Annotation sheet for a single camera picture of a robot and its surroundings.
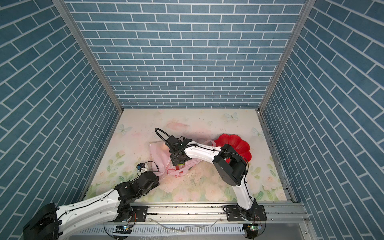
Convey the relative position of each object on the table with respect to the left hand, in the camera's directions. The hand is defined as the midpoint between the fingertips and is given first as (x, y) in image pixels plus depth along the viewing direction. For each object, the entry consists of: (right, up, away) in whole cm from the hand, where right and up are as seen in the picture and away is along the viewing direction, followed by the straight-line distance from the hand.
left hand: (161, 179), depth 85 cm
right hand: (+8, +11, +6) cm, 15 cm away
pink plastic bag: (0, +12, -1) cm, 12 cm away
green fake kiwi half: (+11, +8, +1) cm, 14 cm away
